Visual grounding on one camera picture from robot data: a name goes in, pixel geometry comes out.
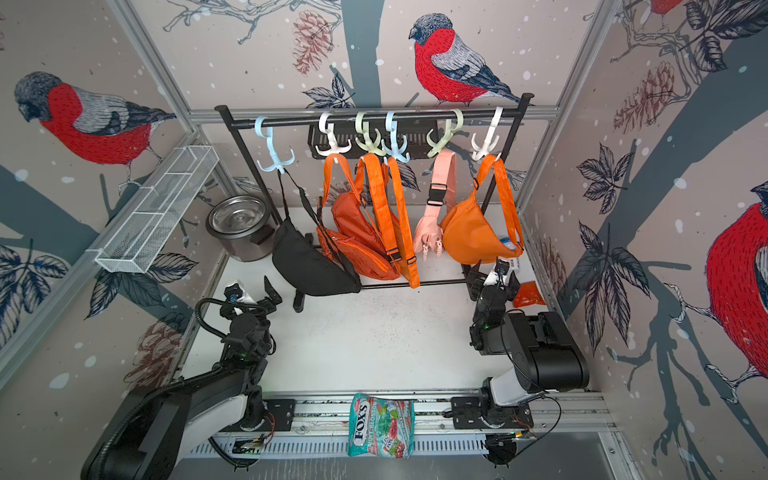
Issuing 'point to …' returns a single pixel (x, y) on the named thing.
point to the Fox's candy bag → (382, 427)
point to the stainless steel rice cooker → (242, 223)
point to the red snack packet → (528, 294)
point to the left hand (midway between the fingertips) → (254, 278)
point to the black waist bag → (312, 261)
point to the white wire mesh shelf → (158, 210)
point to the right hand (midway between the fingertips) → (497, 263)
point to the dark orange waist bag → (351, 212)
